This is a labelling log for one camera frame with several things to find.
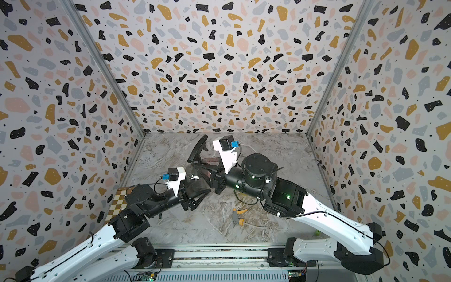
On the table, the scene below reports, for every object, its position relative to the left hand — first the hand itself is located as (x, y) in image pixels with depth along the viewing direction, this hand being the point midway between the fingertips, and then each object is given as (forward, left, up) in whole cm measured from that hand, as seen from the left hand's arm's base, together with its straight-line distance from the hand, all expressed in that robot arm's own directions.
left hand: (206, 183), depth 60 cm
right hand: (-2, 0, +13) cm, 13 cm away
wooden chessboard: (+7, +48, -31) cm, 58 cm away
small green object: (-8, -47, -32) cm, 58 cm away
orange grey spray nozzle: (-2, -10, -32) cm, 33 cm away
